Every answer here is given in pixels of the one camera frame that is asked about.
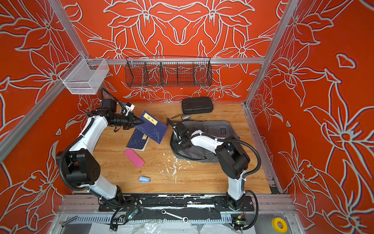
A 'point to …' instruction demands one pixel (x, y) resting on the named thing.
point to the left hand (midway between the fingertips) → (142, 121)
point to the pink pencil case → (134, 157)
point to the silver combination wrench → (185, 219)
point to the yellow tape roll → (274, 221)
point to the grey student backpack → (221, 129)
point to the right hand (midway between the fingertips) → (177, 145)
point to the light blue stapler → (144, 180)
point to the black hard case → (197, 105)
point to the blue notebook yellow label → (152, 127)
